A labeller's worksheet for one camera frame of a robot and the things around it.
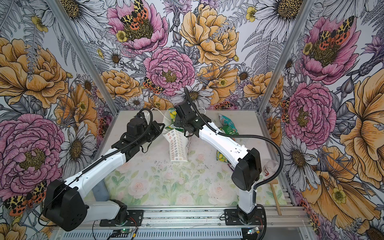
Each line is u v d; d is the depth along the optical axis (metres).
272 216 0.76
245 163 0.46
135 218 0.74
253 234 0.71
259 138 0.46
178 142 0.83
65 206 0.41
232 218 0.73
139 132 0.64
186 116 0.60
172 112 0.83
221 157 0.93
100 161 0.50
